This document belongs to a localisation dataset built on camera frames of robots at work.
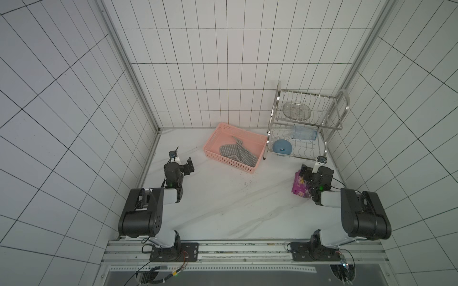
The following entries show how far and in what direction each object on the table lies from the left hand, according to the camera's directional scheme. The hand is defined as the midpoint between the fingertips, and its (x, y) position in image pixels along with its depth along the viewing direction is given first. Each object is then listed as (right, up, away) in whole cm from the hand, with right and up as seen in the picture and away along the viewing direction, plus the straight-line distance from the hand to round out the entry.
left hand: (181, 161), depth 95 cm
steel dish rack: (+88, +28, +15) cm, 94 cm away
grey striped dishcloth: (+32, +4, +12) cm, 34 cm away
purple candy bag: (+62, -12, -8) cm, 63 cm away
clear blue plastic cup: (+72, +16, +14) cm, 75 cm away
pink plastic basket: (+43, +10, +22) cm, 49 cm away
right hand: (+68, -1, -1) cm, 68 cm away
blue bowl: (+58, +8, +9) cm, 59 cm away
